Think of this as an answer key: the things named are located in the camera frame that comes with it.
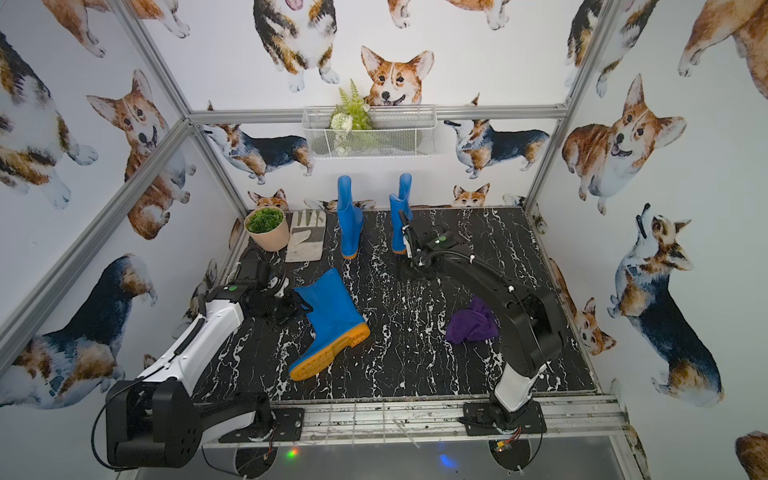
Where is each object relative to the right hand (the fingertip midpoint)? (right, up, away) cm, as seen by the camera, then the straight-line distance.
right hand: (400, 273), depth 85 cm
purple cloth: (+21, -14, -2) cm, 25 cm away
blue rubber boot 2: (-18, -15, +2) cm, 23 cm away
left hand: (-24, -9, -2) cm, 26 cm away
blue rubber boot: (-15, +16, +9) cm, 24 cm away
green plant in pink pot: (-47, +16, +18) cm, 53 cm away
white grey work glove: (-36, +11, +29) cm, 47 cm away
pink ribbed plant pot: (-43, +9, +18) cm, 48 cm away
